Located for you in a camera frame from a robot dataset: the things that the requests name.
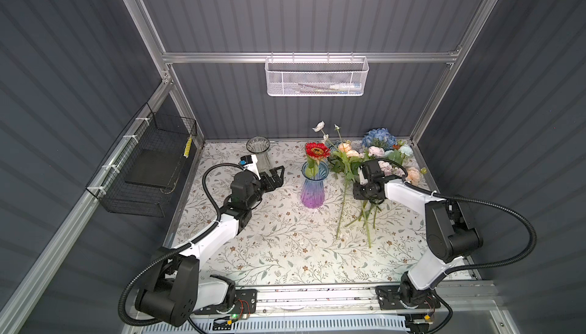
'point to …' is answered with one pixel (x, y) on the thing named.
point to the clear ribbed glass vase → (259, 146)
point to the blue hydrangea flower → (379, 136)
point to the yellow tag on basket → (188, 147)
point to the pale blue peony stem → (398, 155)
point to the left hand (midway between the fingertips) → (275, 169)
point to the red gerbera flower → (315, 152)
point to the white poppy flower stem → (319, 128)
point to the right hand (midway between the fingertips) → (361, 192)
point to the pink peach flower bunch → (346, 160)
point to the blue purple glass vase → (313, 192)
